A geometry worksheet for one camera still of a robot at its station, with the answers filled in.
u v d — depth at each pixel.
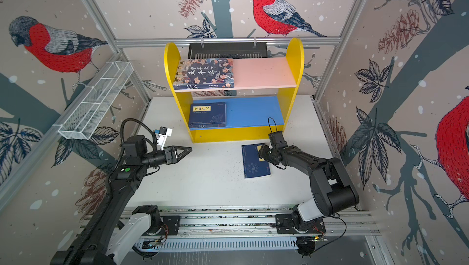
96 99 0.79
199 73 0.71
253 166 0.90
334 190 0.44
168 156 0.65
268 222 0.76
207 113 0.91
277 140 0.74
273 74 0.76
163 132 0.69
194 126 0.88
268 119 0.81
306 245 0.73
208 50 0.93
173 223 0.74
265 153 0.83
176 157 0.65
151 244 0.71
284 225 0.73
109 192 0.49
